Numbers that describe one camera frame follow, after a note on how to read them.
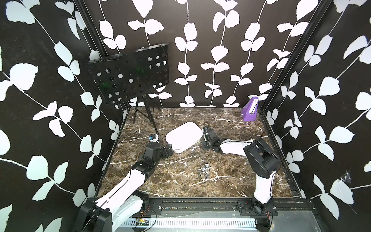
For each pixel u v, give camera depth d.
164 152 0.75
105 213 0.41
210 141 0.77
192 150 0.95
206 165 0.88
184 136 0.95
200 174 0.85
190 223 0.70
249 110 1.08
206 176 0.85
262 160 0.51
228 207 0.75
